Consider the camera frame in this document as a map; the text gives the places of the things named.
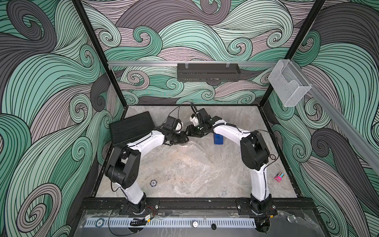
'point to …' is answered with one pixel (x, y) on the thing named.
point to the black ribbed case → (122, 131)
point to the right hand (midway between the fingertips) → (185, 136)
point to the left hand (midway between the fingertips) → (187, 138)
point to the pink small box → (279, 177)
